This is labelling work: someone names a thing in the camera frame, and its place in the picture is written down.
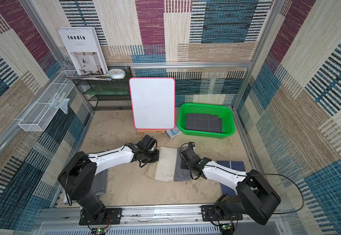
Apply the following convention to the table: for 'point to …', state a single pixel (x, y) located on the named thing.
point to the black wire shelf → (108, 95)
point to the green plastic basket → (222, 111)
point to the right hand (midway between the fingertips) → (183, 159)
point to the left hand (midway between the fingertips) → (159, 157)
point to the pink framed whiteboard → (154, 103)
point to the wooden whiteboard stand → (151, 131)
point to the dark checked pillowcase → (204, 122)
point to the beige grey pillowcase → (167, 168)
